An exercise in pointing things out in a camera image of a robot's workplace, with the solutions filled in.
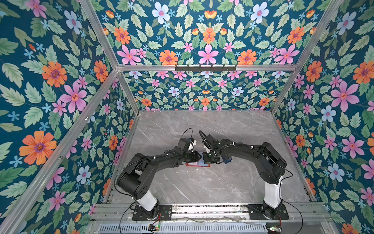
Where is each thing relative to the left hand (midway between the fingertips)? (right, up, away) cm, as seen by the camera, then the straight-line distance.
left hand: (202, 156), depth 90 cm
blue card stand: (+16, -3, 0) cm, 16 cm away
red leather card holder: (-4, -5, +1) cm, 7 cm away
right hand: (+3, -2, +3) cm, 5 cm away
